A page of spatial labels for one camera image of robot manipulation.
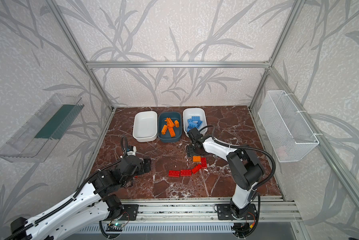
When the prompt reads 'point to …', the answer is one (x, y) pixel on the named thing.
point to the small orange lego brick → (176, 123)
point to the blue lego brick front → (199, 124)
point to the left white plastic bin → (145, 126)
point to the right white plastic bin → (188, 112)
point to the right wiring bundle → (244, 229)
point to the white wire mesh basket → (290, 135)
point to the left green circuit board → (115, 227)
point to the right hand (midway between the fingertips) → (193, 147)
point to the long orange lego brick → (170, 124)
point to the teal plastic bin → (166, 137)
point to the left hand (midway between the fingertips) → (147, 158)
